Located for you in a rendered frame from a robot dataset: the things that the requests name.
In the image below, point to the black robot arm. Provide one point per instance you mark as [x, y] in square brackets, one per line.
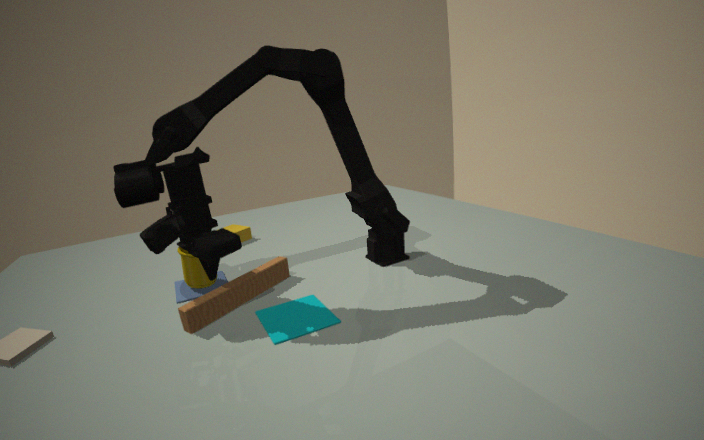
[320, 73]

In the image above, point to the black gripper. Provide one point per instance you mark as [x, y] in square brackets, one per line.
[207, 245]

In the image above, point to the brown wooden beam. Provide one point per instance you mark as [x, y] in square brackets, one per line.
[218, 302]

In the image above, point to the tan flat rectangular slab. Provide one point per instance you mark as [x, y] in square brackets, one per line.
[21, 343]

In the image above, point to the yellow rectangular block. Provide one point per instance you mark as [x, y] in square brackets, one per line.
[243, 232]

